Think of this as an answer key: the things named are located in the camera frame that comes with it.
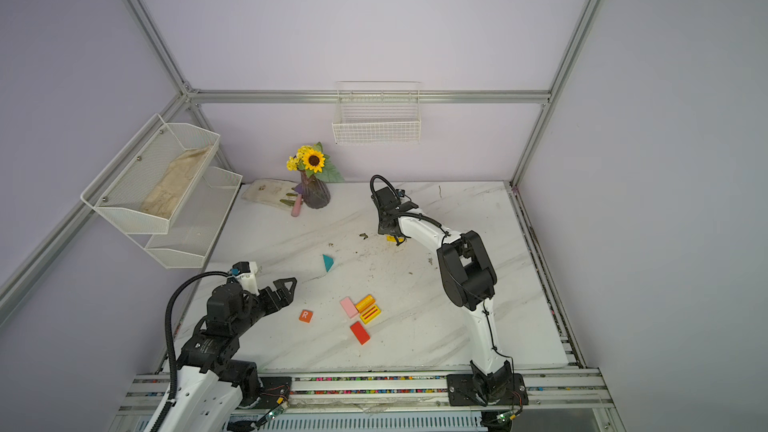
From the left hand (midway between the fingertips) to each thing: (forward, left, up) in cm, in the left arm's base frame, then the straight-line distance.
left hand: (283, 288), depth 79 cm
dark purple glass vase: (+42, 0, -7) cm, 43 cm away
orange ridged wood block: (0, -22, -11) cm, 24 cm away
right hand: (+25, -30, -5) cm, 39 cm away
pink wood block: (-1, -17, -11) cm, 20 cm away
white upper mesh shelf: (+20, +34, +20) cm, 44 cm away
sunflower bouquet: (+38, -4, +12) cm, 40 cm away
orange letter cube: (-3, -5, -11) cm, 13 cm away
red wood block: (-8, -20, -12) cm, 25 cm away
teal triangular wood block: (+15, -8, -11) cm, 20 cm away
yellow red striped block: (-3, -23, -11) cm, 26 cm away
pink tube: (+37, +7, -10) cm, 39 cm away
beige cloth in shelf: (+19, +30, +18) cm, 40 cm away
